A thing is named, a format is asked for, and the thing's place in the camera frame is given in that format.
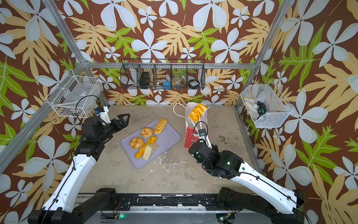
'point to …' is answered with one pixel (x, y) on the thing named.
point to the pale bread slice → (149, 150)
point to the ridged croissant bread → (197, 111)
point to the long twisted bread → (140, 154)
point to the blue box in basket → (167, 85)
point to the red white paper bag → (192, 128)
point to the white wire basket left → (77, 95)
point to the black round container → (193, 83)
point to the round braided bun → (136, 143)
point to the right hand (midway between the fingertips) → (200, 147)
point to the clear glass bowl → (178, 82)
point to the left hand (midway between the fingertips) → (125, 115)
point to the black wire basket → (162, 73)
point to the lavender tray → (168, 137)
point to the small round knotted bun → (147, 132)
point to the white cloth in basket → (251, 105)
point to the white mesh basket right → (278, 109)
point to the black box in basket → (144, 79)
